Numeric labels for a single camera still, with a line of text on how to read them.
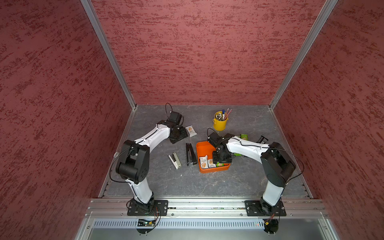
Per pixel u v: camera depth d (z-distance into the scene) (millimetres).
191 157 903
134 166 473
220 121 967
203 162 873
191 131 1035
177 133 787
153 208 724
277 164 490
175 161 882
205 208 761
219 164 874
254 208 741
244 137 1014
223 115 1025
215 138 735
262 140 1001
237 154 620
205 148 924
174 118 746
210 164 873
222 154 752
